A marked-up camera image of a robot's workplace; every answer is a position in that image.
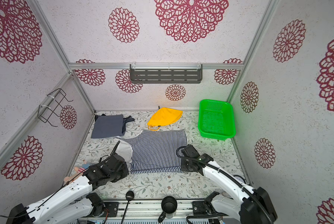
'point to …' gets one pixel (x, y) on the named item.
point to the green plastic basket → (216, 120)
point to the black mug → (169, 206)
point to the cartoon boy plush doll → (77, 171)
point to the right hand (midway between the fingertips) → (183, 164)
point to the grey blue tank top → (106, 126)
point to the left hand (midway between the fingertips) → (129, 171)
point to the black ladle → (129, 196)
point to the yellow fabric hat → (163, 116)
